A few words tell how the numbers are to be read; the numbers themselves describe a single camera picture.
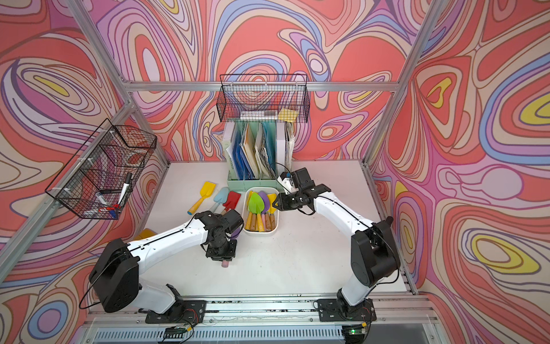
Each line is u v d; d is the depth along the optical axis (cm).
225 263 76
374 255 45
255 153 96
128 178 69
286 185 78
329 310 73
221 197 105
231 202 102
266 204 99
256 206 98
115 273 42
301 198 64
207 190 107
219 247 68
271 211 99
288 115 91
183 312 72
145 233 95
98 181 74
